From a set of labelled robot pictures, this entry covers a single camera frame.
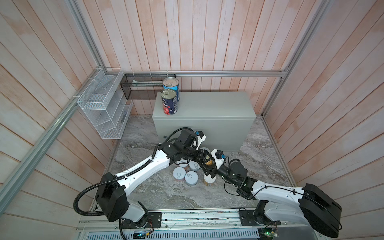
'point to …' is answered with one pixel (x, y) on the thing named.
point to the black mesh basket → (143, 86)
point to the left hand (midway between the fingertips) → (205, 159)
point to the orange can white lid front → (208, 181)
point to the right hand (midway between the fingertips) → (203, 158)
